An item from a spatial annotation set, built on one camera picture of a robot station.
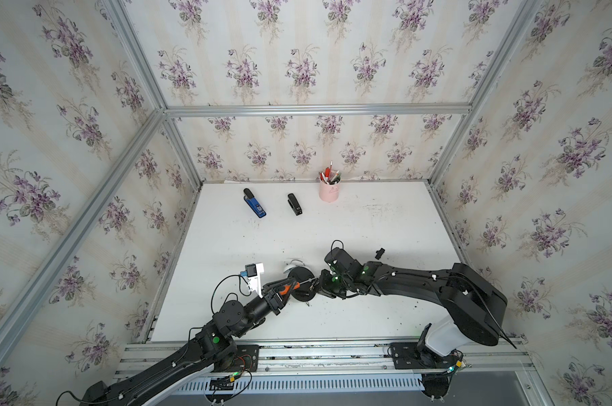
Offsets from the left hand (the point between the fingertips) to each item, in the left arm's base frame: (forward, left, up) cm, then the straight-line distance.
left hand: (298, 288), depth 69 cm
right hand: (+4, -5, -14) cm, 15 cm away
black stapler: (+43, +2, -15) cm, 46 cm away
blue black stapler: (+45, +21, -16) cm, 52 cm away
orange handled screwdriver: (+1, 0, -1) cm, 1 cm away
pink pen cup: (+47, -12, -9) cm, 50 cm away
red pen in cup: (+53, -12, -6) cm, 55 cm away
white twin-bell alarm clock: (+3, -1, -1) cm, 3 cm away
